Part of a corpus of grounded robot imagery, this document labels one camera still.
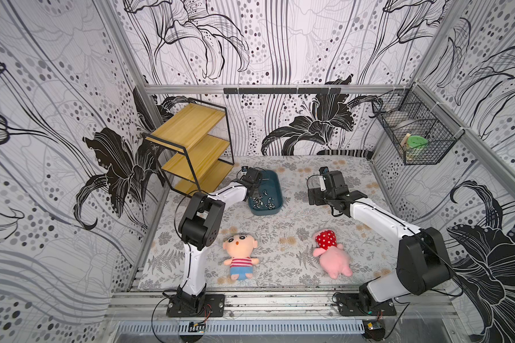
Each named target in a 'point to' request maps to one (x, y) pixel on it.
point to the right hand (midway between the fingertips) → (320, 189)
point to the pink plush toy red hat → (333, 260)
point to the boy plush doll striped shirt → (240, 246)
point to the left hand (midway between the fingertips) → (249, 193)
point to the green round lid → (415, 141)
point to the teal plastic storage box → (271, 182)
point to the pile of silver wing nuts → (259, 202)
